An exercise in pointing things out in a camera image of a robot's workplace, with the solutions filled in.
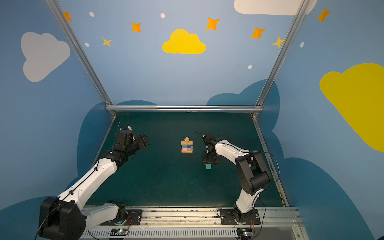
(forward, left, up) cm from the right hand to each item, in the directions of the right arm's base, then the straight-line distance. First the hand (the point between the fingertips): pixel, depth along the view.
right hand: (208, 160), depth 92 cm
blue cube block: (+9, +13, +1) cm, 16 cm away
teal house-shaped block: (-4, 0, -1) cm, 4 cm away
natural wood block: (+7, +13, -1) cm, 15 cm away
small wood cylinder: (+10, +15, +8) cm, 19 cm away
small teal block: (+9, +16, +1) cm, 19 cm away
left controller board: (-39, +43, -1) cm, 58 cm away
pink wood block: (+7, +16, -1) cm, 18 cm away
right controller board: (-36, -17, -3) cm, 40 cm away
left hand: (+4, +38, +16) cm, 41 cm away
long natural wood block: (+10, +17, +5) cm, 20 cm away
